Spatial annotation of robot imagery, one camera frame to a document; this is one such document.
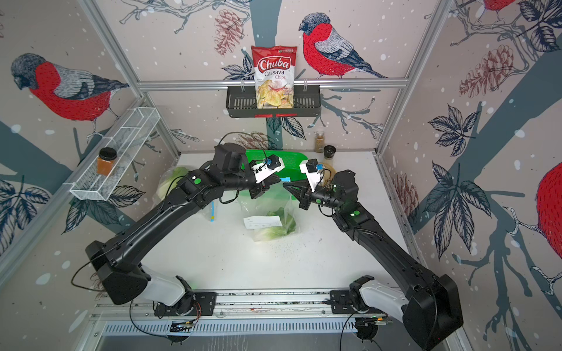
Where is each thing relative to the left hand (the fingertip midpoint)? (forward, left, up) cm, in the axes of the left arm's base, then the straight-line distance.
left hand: (279, 171), depth 67 cm
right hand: (-2, -2, -4) cm, 5 cm away
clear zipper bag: (-1, +10, -23) cm, 25 cm away
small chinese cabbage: (-9, -3, -18) cm, 20 cm away
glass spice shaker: (+45, -20, -29) cm, 57 cm away
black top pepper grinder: (+32, -23, -24) cm, 46 cm away
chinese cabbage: (+19, +51, -27) cm, 61 cm away
